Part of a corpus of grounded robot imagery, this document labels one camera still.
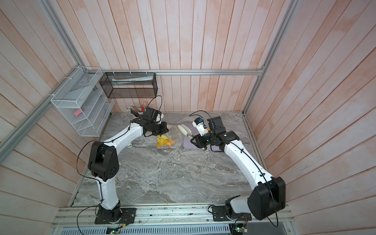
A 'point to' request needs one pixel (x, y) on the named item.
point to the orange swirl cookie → (162, 140)
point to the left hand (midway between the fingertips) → (169, 131)
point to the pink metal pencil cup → (134, 117)
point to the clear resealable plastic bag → (174, 132)
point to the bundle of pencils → (132, 109)
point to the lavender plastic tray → (188, 144)
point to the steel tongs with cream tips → (188, 132)
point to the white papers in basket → (129, 81)
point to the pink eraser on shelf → (77, 112)
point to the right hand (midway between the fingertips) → (194, 138)
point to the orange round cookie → (172, 141)
